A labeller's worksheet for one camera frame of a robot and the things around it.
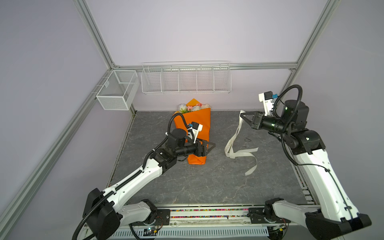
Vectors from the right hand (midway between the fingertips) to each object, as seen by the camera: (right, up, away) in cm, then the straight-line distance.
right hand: (240, 116), depth 62 cm
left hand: (-12, -14, +8) cm, 20 cm away
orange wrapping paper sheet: (-15, +3, +53) cm, 55 cm away
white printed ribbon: (-1, -17, +19) cm, 26 cm away
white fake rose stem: (-30, +10, +54) cm, 62 cm away
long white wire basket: (-10, +30, +41) cm, 52 cm away
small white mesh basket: (-70, +18, +35) cm, 81 cm away
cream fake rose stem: (-12, +12, +57) cm, 60 cm away
